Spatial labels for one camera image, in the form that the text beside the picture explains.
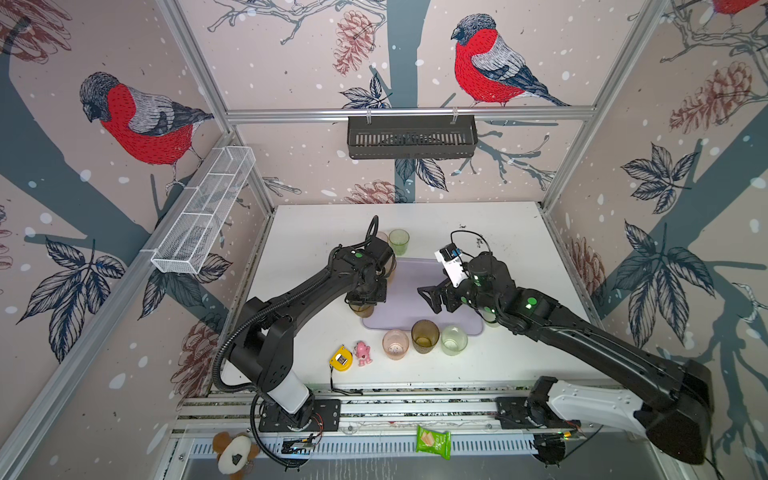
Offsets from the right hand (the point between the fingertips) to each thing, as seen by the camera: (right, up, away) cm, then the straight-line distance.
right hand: (428, 283), depth 74 cm
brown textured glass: (-17, -9, +8) cm, 21 cm away
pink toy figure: (-18, -21, +8) cm, 28 cm away
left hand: (-13, -7, +9) cm, 18 cm away
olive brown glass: (0, -18, +13) cm, 22 cm away
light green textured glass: (+9, -19, +11) cm, 24 cm away
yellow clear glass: (-10, +5, -2) cm, 11 cm away
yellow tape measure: (-23, -23, +8) cm, 33 cm away
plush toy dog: (-45, -38, -7) cm, 59 cm away
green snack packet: (+1, -37, -5) cm, 37 cm away
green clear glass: (-7, +10, +29) cm, 31 cm away
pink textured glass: (-8, -19, +11) cm, 24 cm away
